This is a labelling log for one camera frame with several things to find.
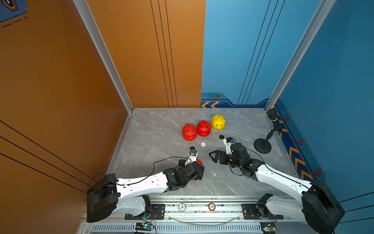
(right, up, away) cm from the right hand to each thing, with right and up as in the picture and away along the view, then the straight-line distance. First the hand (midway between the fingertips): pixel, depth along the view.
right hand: (214, 155), depth 84 cm
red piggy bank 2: (-15, +13, +13) cm, 23 cm away
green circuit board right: (+24, -33, -12) cm, 43 cm away
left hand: (-10, -4, -3) cm, 11 cm away
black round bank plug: (+8, +9, +19) cm, 22 cm away
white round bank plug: (-6, +4, +16) cm, 17 cm away
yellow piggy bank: (+5, +19, +18) cm, 27 cm away
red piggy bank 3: (-9, -4, +1) cm, 10 cm away
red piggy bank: (-5, +15, +13) cm, 21 cm away
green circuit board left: (-37, -32, -13) cm, 51 cm away
